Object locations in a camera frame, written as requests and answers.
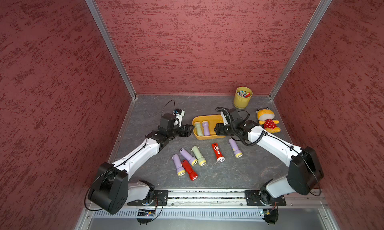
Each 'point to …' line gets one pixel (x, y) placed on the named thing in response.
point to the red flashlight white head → (219, 157)
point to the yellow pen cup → (243, 97)
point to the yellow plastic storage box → (212, 120)
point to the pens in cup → (243, 93)
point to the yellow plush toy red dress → (265, 117)
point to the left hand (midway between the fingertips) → (189, 129)
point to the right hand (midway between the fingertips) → (218, 132)
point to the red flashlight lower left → (193, 174)
